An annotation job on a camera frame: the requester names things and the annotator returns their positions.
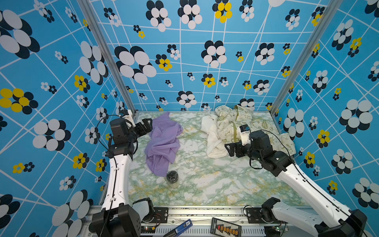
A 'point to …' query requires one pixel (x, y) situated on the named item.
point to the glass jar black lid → (172, 177)
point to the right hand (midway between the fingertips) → (233, 143)
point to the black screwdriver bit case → (223, 228)
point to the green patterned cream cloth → (230, 118)
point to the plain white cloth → (215, 147)
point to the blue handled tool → (180, 229)
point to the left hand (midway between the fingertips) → (145, 121)
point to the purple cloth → (163, 143)
